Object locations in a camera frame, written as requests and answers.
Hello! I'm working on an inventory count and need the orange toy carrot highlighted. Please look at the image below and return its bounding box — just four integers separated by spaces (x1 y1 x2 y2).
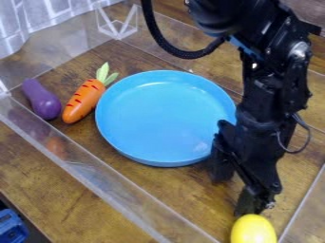
62 63 117 124

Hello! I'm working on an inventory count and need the yellow toy lemon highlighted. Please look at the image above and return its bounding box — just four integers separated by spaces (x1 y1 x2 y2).
230 214 276 243

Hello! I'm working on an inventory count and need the purple toy eggplant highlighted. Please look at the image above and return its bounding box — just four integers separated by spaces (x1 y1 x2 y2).
21 79 62 120

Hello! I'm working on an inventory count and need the blue round tray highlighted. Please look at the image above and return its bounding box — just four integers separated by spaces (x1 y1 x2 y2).
95 70 236 167

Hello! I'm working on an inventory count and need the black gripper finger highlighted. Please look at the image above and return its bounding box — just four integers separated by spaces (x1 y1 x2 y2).
208 149 235 183
234 186 271 217

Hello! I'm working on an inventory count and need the thin black cable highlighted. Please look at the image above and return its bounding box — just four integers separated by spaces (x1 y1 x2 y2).
275 113 313 155

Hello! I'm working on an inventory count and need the blue plastic object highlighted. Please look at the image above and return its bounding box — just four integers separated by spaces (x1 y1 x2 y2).
0 209 29 243

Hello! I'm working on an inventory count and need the white checkered curtain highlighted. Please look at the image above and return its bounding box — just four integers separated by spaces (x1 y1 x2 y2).
0 0 123 59

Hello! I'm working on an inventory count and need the clear acrylic corner bracket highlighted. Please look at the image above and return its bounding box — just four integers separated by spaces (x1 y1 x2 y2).
95 4 137 40

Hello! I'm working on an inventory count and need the clear acrylic enclosure wall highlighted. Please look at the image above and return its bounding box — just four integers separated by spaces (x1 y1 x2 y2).
0 6 325 243

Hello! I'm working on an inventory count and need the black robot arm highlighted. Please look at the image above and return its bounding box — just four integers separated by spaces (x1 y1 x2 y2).
187 0 313 216

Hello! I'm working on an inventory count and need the thick black braided cable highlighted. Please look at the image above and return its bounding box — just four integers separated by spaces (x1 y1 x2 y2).
139 0 227 61

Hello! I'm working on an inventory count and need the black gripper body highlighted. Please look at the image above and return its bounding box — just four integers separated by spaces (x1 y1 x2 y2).
210 105 284 210

